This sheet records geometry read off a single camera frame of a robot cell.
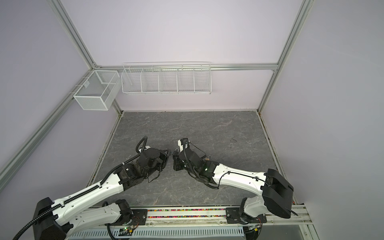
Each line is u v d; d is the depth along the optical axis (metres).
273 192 0.41
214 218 0.75
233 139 1.05
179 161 0.67
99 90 0.99
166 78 1.00
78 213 0.44
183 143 0.68
